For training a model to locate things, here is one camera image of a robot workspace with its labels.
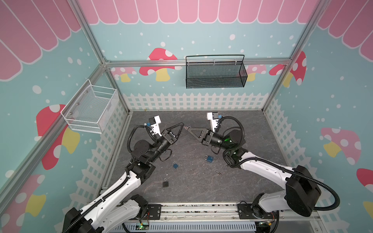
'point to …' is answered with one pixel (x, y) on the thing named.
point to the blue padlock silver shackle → (208, 158)
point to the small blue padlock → (175, 165)
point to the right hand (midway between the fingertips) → (188, 131)
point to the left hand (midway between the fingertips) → (185, 127)
